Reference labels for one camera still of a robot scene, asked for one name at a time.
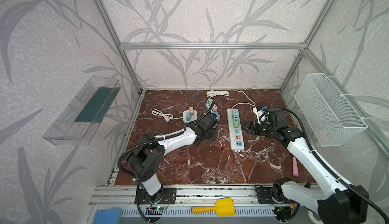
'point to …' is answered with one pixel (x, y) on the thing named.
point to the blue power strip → (207, 106)
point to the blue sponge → (111, 216)
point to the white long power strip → (236, 138)
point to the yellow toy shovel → (224, 206)
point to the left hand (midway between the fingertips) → (216, 130)
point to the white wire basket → (334, 120)
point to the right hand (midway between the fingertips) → (245, 122)
